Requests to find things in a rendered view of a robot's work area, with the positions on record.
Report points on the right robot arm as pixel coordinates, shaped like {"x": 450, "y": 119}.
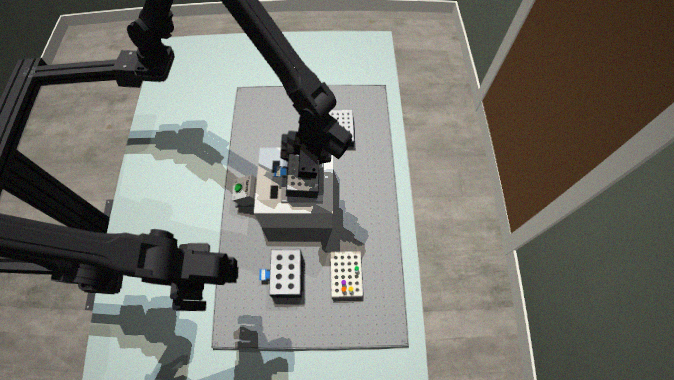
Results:
{"x": 112, "y": 253}

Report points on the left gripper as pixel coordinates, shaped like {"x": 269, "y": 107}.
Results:
{"x": 288, "y": 143}

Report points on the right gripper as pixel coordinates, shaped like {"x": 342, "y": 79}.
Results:
{"x": 183, "y": 300}

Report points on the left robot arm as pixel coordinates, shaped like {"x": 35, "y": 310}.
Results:
{"x": 312, "y": 98}

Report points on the cream tube rack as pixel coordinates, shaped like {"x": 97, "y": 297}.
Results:
{"x": 346, "y": 273}

